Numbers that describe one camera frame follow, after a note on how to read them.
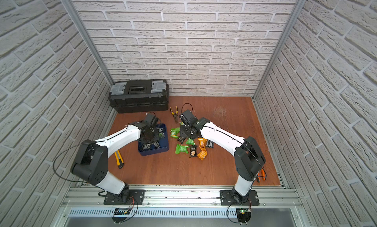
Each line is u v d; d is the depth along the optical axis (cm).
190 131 61
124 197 66
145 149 90
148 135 69
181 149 90
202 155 87
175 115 107
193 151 89
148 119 73
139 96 97
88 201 112
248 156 45
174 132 97
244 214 70
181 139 94
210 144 92
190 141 92
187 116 66
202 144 92
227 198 73
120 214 71
